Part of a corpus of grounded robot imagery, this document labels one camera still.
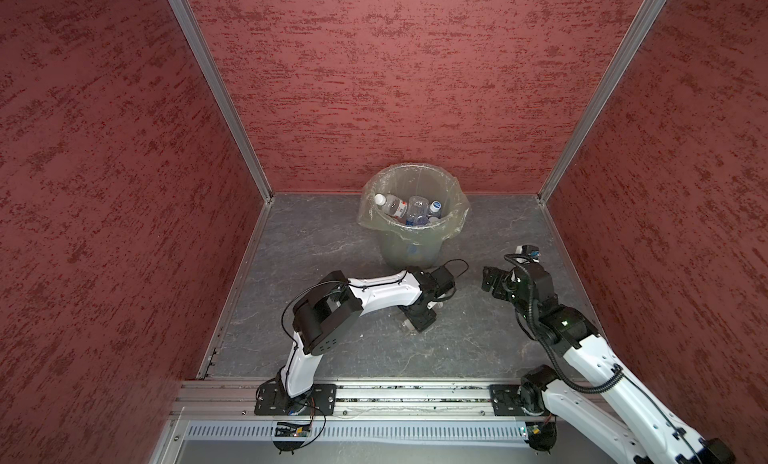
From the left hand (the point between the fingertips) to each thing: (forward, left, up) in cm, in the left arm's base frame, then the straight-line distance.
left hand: (412, 319), depth 87 cm
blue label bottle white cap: (+30, -7, +16) cm, 35 cm away
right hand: (+6, -22, +16) cm, 28 cm away
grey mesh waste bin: (+17, +3, +9) cm, 20 cm away
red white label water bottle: (+32, +7, +16) cm, 36 cm away
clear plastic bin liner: (+38, +3, +22) cm, 44 cm away
